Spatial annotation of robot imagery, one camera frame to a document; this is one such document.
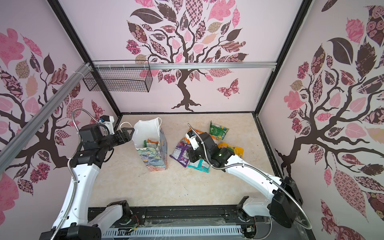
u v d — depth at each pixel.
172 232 0.70
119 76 0.95
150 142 0.94
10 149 0.50
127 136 0.68
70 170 0.45
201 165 0.89
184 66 0.92
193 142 0.68
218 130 1.03
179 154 0.93
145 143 0.90
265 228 0.71
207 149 0.57
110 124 0.64
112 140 0.61
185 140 1.00
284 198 0.39
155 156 0.75
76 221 0.38
